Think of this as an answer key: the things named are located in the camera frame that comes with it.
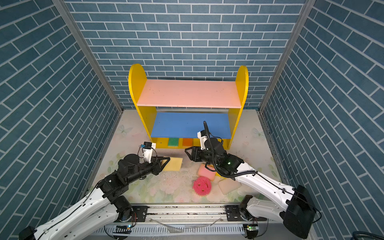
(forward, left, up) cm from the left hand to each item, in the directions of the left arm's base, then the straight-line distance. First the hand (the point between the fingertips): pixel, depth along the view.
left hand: (169, 160), depth 71 cm
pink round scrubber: (-7, -16, -17) cm, 25 cm away
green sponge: (+22, +2, -18) cm, 28 cm away
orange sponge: (+21, -8, -18) cm, 29 cm away
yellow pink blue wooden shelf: (+53, +4, -20) cm, 57 cm away
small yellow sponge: (-6, -23, -2) cm, 24 cm away
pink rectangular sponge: (+2, -18, -20) cm, 27 cm away
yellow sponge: (-1, -2, -4) cm, 4 cm away
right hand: (+5, -8, +2) cm, 9 cm away
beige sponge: (-6, -31, -18) cm, 37 cm away
